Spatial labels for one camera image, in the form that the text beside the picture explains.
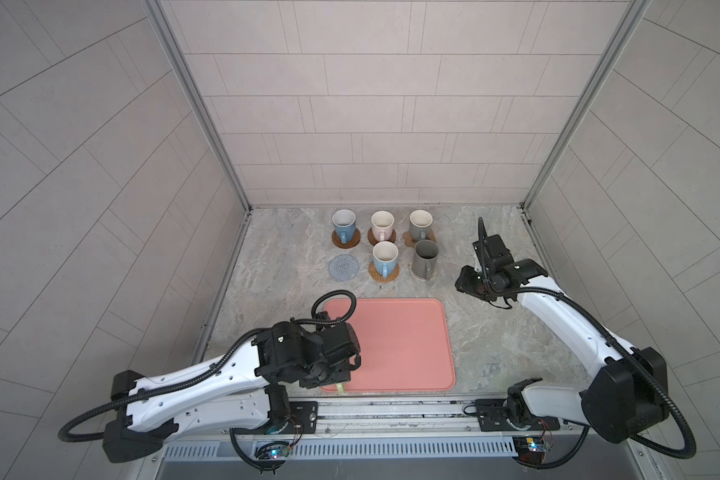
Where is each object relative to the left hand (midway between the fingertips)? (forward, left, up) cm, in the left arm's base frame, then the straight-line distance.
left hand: (352, 379), depth 66 cm
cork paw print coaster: (+47, -18, -12) cm, 52 cm away
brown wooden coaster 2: (+47, -4, -12) cm, 48 cm away
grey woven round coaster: (+37, +6, -13) cm, 39 cm away
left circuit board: (-13, +16, -9) cm, 22 cm away
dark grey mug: (+34, -20, -3) cm, 39 cm away
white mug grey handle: (+48, -20, -4) cm, 52 cm away
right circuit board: (-12, -41, -12) cm, 45 cm away
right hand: (+25, -28, -2) cm, 37 cm away
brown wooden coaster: (+45, +4, -11) cm, 46 cm away
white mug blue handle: (+38, -8, -8) cm, 40 cm away
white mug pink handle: (+48, -7, -4) cm, 49 cm away
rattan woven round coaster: (+33, -5, -12) cm, 36 cm away
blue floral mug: (+52, +6, -7) cm, 53 cm away
